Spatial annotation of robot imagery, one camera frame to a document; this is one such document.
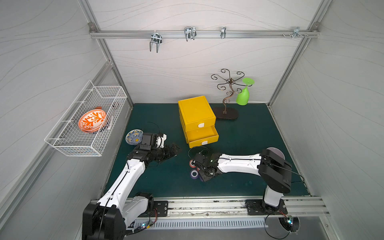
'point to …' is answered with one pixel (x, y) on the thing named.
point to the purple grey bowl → (277, 152)
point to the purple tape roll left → (194, 174)
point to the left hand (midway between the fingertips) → (176, 152)
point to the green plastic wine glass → (242, 96)
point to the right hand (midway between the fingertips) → (205, 174)
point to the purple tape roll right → (200, 178)
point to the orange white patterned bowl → (91, 121)
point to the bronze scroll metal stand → (224, 112)
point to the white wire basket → (67, 138)
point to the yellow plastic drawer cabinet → (198, 121)
